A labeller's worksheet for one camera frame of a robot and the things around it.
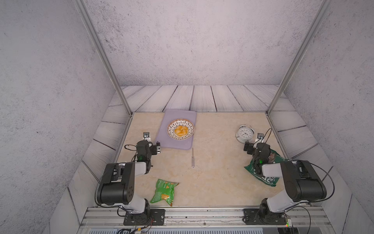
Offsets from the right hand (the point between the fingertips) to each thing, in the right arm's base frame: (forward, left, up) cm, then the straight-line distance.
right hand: (256, 140), depth 93 cm
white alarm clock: (+10, +4, -5) cm, 12 cm away
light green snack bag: (-29, +55, -4) cm, 62 cm away
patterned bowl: (+20, +48, -5) cm, 53 cm away
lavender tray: (+6, +60, -8) cm, 61 cm away
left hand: (0, +67, 0) cm, 67 cm away
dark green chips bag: (-9, -10, -6) cm, 15 cm away
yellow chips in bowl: (+11, +49, -4) cm, 50 cm away
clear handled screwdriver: (-12, +40, -9) cm, 43 cm away
